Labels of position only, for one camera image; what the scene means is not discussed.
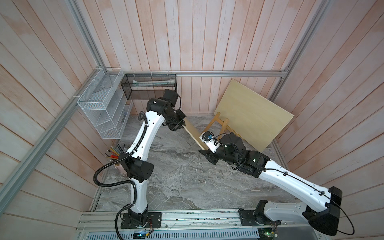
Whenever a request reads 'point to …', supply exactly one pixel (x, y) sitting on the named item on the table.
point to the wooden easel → (225, 127)
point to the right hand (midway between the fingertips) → (202, 145)
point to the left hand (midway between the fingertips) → (186, 126)
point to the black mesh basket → (145, 86)
